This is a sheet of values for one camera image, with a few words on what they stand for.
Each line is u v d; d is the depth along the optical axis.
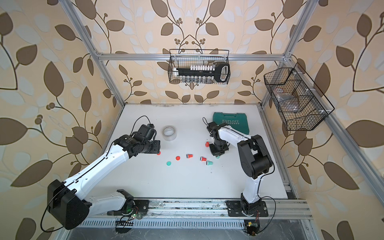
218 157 0.91
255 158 0.50
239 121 1.04
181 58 0.91
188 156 0.91
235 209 0.73
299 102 0.74
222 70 0.83
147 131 0.62
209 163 0.89
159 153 0.94
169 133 1.02
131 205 0.68
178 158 0.91
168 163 0.90
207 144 0.97
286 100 0.69
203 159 0.89
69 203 0.38
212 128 0.73
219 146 0.79
